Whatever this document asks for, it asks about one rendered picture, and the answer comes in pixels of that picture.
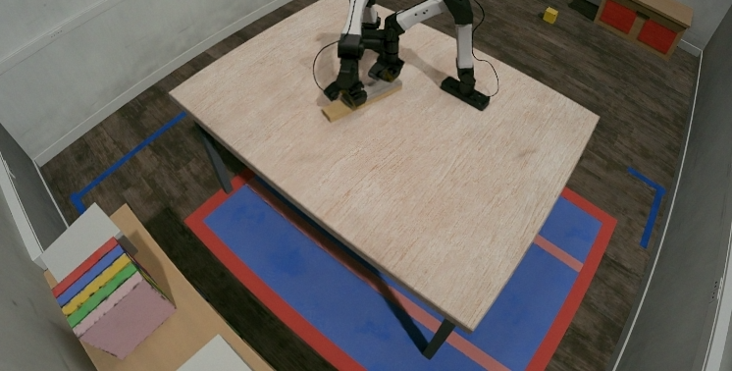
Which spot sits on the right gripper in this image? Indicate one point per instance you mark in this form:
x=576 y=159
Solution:
x=357 y=96

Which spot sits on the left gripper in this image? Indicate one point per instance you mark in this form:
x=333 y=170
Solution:
x=397 y=65

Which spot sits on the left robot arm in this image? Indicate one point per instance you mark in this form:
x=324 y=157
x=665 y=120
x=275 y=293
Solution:
x=463 y=18

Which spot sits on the light wooden beam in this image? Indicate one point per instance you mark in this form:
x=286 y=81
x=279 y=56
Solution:
x=339 y=109

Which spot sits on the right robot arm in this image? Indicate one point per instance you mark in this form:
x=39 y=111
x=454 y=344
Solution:
x=359 y=18

